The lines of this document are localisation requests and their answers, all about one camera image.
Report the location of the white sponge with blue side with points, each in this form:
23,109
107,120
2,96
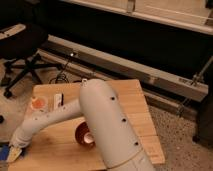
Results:
9,154

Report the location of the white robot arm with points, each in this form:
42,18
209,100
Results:
115,138

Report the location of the clear small bottle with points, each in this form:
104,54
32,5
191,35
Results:
84,81

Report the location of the brown wooden bowl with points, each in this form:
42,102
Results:
83,135

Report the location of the plastic cup with orange contents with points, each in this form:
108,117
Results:
39,103

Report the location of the black office chair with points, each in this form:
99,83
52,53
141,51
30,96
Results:
20,37

